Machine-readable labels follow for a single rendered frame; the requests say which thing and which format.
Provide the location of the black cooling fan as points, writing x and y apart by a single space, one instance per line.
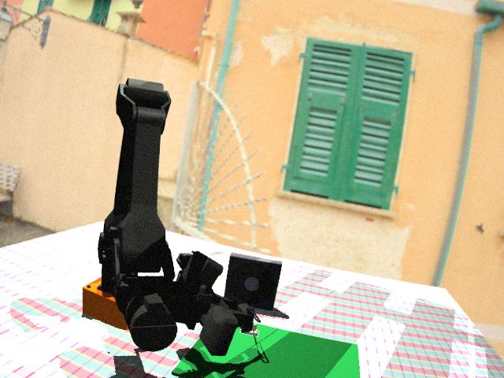
254 280

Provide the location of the green circuit board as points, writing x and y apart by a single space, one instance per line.
269 352

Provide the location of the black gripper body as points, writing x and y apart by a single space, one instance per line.
218 323

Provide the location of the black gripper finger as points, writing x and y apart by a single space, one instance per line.
242 318
216 300

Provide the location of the black plug with cable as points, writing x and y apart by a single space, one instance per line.
249 310

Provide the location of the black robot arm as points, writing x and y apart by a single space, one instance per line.
133 238

